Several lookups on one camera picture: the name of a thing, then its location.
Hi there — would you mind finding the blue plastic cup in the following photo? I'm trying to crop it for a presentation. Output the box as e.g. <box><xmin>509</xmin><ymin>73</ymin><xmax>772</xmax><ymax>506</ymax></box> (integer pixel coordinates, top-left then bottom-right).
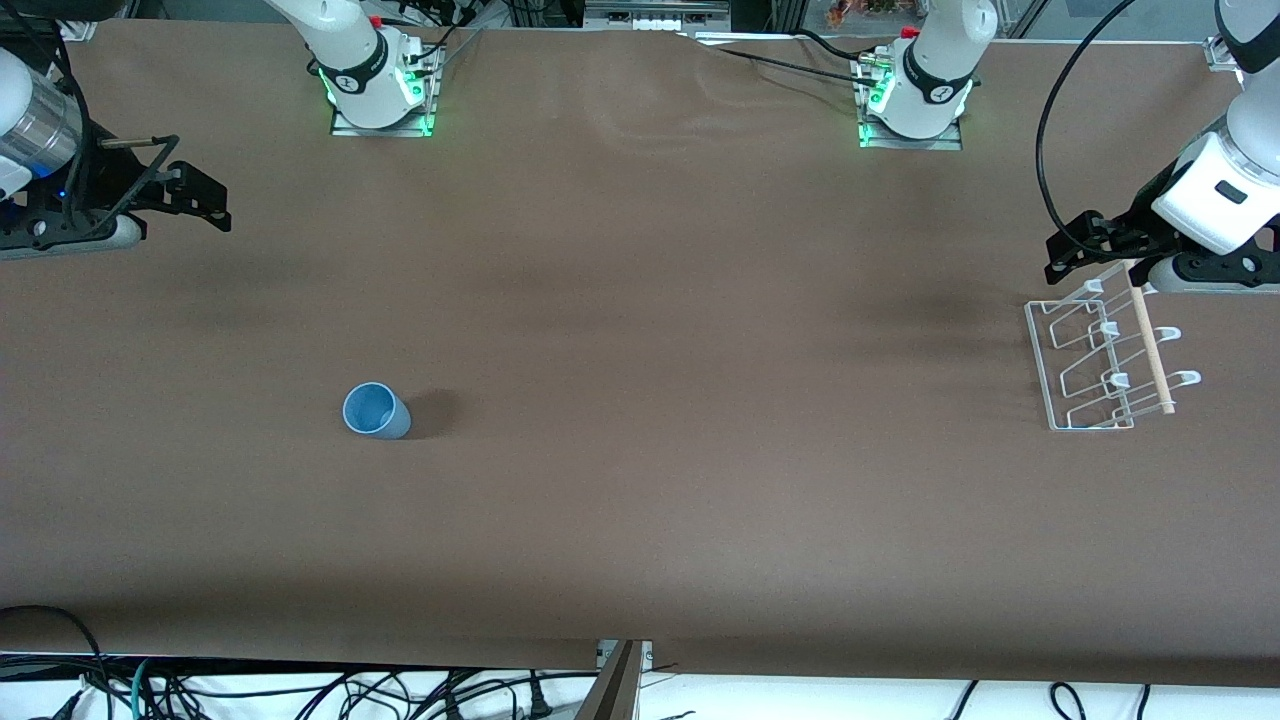
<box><xmin>342</xmin><ymin>381</ymin><xmax>413</xmax><ymax>441</ymax></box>

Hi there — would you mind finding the clear acrylic cup rack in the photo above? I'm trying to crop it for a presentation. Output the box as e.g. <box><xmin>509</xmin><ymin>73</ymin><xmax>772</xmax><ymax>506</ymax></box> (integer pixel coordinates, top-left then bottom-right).
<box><xmin>1024</xmin><ymin>262</ymin><xmax>1202</xmax><ymax>433</ymax></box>

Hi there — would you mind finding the wooden rack dowel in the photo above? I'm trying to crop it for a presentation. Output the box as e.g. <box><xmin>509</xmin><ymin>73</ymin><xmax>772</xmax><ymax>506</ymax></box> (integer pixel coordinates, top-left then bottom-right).
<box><xmin>1128</xmin><ymin>262</ymin><xmax>1178</xmax><ymax>416</ymax></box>

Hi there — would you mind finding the orange red object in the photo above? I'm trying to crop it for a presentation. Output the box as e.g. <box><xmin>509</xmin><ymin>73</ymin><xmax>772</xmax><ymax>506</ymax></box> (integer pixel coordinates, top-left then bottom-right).
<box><xmin>825</xmin><ymin>0</ymin><xmax>917</xmax><ymax>27</ymax></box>

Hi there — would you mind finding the grey box with white connectors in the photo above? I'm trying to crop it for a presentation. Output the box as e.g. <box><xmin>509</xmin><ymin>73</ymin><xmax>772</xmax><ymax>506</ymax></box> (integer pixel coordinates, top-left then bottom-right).
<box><xmin>583</xmin><ymin>0</ymin><xmax>732</xmax><ymax>32</ymax></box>

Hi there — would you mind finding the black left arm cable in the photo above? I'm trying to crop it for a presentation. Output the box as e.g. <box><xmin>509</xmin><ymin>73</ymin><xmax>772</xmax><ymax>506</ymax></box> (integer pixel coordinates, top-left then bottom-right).
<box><xmin>1035</xmin><ymin>0</ymin><xmax>1143</xmax><ymax>263</ymax></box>

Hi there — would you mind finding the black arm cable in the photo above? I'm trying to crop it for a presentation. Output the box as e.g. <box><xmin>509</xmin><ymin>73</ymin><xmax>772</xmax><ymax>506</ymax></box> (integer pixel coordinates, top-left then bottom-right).
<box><xmin>1035</xmin><ymin>0</ymin><xmax>1143</xmax><ymax>263</ymax></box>
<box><xmin>0</xmin><ymin>0</ymin><xmax>183</xmax><ymax>241</ymax></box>

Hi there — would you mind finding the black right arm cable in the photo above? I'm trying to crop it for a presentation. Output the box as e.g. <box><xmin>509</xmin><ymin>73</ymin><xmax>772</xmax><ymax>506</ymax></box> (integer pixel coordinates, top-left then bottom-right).
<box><xmin>0</xmin><ymin>0</ymin><xmax>183</xmax><ymax>241</ymax></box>

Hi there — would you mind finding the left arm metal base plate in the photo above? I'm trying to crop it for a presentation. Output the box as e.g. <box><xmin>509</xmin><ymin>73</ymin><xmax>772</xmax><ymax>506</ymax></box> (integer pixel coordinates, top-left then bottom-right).
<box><xmin>857</xmin><ymin>55</ymin><xmax>965</xmax><ymax>152</ymax></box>

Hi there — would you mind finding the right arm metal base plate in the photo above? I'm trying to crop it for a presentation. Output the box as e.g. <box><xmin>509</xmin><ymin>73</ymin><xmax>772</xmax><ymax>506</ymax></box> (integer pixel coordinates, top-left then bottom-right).
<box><xmin>330</xmin><ymin>40</ymin><xmax>439</xmax><ymax>138</ymax></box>

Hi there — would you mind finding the short black base cable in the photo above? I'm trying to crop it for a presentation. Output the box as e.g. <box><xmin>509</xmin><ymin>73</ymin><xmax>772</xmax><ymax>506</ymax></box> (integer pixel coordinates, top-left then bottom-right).
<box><xmin>793</xmin><ymin>27</ymin><xmax>877</xmax><ymax>65</ymax></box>

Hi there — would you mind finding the long black base cable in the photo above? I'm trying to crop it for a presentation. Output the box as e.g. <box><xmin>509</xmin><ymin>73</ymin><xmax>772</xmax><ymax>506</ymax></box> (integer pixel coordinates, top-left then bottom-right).
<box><xmin>690</xmin><ymin>40</ymin><xmax>883</xmax><ymax>89</ymax></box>

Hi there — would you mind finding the thick black floor cable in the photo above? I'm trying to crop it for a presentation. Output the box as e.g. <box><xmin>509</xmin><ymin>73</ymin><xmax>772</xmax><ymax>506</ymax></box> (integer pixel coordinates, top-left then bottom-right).
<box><xmin>0</xmin><ymin>604</ymin><xmax>114</xmax><ymax>720</ymax></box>

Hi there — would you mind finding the tangled black cable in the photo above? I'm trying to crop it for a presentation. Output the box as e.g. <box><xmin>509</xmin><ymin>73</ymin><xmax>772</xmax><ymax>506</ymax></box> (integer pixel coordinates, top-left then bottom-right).
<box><xmin>160</xmin><ymin>670</ymin><xmax>426</xmax><ymax>720</ymax></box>

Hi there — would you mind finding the wooden post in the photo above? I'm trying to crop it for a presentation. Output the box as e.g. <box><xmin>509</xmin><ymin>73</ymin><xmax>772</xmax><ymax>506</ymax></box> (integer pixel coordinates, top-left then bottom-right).
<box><xmin>575</xmin><ymin>640</ymin><xmax>642</xmax><ymax>720</ymax></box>

